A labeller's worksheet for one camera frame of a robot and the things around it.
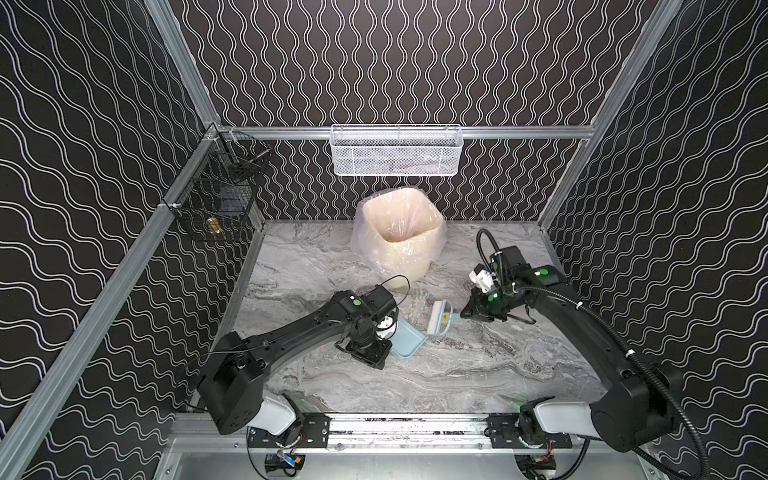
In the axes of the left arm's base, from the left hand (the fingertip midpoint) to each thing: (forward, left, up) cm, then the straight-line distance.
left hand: (388, 369), depth 74 cm
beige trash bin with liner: (+43, -2, +5) cm, 43 cm away
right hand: (+13, -20, +4) cm, 24 cm away
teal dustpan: (+10, -5, -5) cm, 12 cm away
